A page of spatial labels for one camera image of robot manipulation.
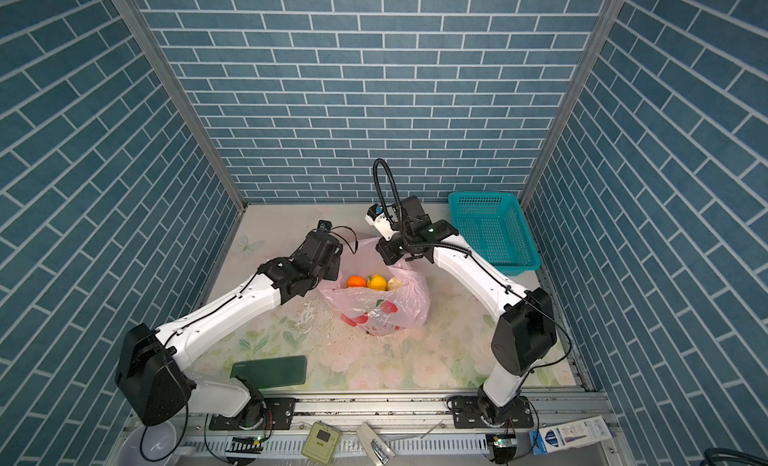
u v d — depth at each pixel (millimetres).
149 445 689
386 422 737
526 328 442
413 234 623
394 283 918
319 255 619
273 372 798
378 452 676
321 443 684
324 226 707
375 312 773
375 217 712
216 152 1046
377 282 918
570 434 706
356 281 929
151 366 393
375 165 644
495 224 1155
